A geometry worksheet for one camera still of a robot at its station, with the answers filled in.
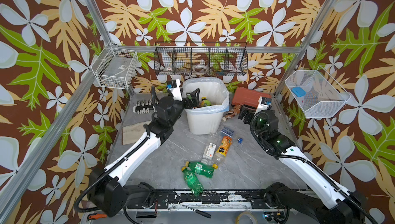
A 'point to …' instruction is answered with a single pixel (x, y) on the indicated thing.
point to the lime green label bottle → (205, 102)
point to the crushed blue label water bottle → (226, 131)
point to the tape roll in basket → (200, 68)
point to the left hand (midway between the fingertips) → (189, 88)
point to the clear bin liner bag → (214, 95)
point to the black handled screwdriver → (204, 214)
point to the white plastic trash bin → (207, 117)
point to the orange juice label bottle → (223, 149)
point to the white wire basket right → (324, 97)
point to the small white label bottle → (208, 153)
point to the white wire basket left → (115, 67)
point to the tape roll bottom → (252, 219)
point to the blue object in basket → (299, 91)
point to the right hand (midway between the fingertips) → (247, 107)
